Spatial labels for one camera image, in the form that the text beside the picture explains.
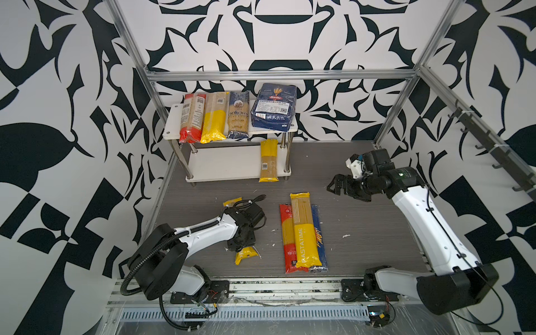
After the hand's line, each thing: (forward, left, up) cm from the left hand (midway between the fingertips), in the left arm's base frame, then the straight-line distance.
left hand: (246, 238), depth 86 cm
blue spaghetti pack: (-1, -29, +2) cm, 29 cm away
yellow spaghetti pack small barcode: (+30, -10, +8) cm, 33 cm away
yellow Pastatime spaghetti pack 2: (-4, -23, +4) cm, 24 cm away
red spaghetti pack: (-2, -17, +1) cm, 17 cm away
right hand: (+9, -34, +22) cm, 42 cm away
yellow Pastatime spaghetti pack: (-6, -2, +2) cm, 7 cm away
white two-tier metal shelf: (+22, +6, +34) cm, 41 cm away
